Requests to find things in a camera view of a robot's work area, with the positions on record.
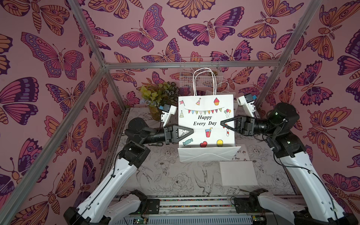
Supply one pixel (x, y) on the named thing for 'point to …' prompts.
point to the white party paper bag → (240, 170)
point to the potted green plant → (158, 95)
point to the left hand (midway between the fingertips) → (192, 134)
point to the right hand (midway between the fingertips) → (224, 124)
